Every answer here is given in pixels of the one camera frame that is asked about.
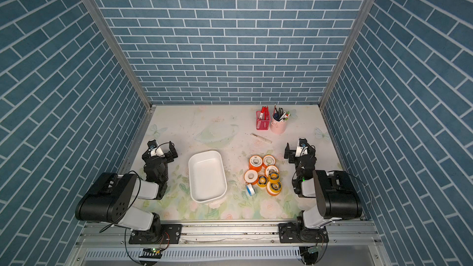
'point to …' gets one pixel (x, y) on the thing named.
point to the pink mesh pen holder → (263, 117)
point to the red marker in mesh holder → (265, 110)
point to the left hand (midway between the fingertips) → (165, 144)
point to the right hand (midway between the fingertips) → (300, 144)
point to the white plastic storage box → (207, 176)
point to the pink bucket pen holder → (279, 120)
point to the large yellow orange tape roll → (273, 189)
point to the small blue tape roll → (249, 190)
